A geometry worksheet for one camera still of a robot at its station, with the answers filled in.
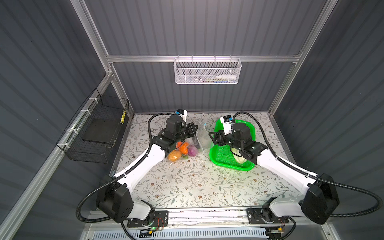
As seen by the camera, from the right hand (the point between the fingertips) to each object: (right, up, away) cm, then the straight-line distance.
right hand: (215, 133), depth 79 cm
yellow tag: (-51, +9, +5) cm, 52 cm away
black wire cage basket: (-63, +15, +1) cm, 65 cm away
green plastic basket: (+7, -16, +17) cm, 25 cm away
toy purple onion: (-12, -11, +9) cm, 19 cm away
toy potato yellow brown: (-23, -14, +13) cm, 30 cm away
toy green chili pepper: (-17, -16, +13) cm, 26 cm away
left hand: (-8, +4, -1) cm, 9 cm away
